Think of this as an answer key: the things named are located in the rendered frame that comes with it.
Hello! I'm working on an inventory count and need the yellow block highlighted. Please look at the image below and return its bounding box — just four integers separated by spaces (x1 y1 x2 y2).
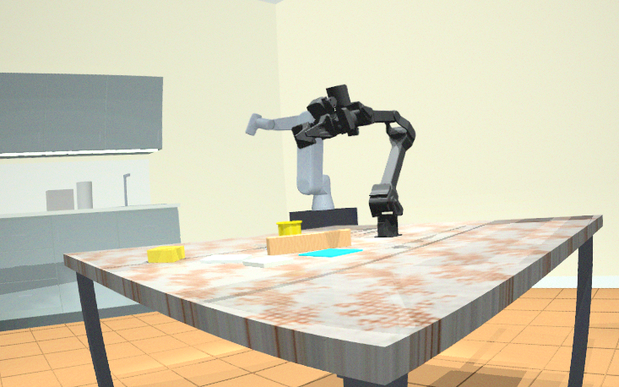
147 246 185 263

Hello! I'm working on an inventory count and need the brown wooden bar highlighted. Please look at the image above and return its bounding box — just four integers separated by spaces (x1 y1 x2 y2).
266 230 351 256

